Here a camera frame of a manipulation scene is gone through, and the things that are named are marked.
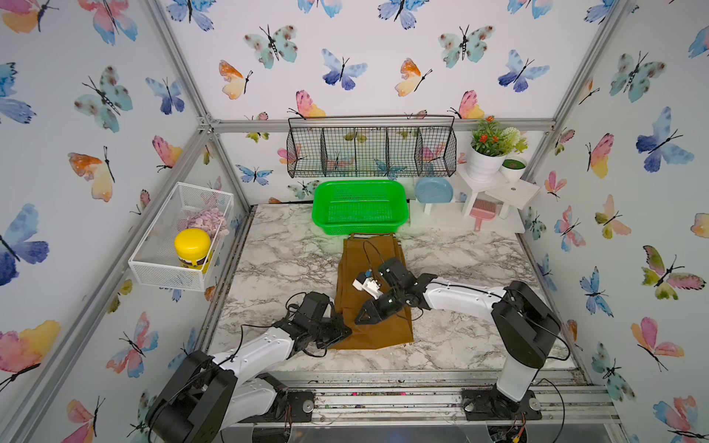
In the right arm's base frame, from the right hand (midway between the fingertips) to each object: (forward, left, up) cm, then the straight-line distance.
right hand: (359, 317), depth 80 cm
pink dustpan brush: (+53, -48, -8) cm, 73 cm away
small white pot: (+54, -53, +13) cm, 77 cm away
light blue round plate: (+50, -25, +5) cm, 57 cm away
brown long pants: (+22, +1, 0) cm, 22 cm away
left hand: (-1, +2, -7) cm, 7 cm away
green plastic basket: (+55, +4, -10) cm, 56 cm away
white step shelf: (+48, -54, +4) cm, 72 cm away
